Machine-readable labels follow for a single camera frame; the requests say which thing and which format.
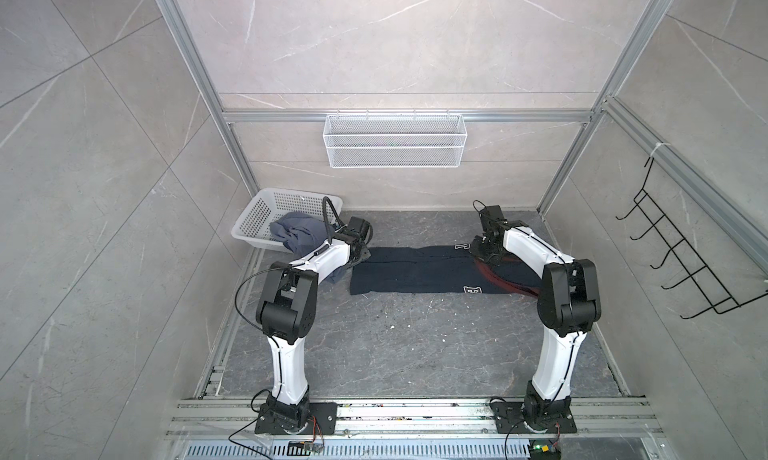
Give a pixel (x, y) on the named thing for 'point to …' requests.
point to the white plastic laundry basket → (255, 223)
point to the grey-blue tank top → (302, 234)
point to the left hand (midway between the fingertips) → (357, 248)
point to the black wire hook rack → (720, 300)
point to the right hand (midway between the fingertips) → (475, 253)
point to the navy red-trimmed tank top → (435, 269)
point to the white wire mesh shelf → (399, 141)
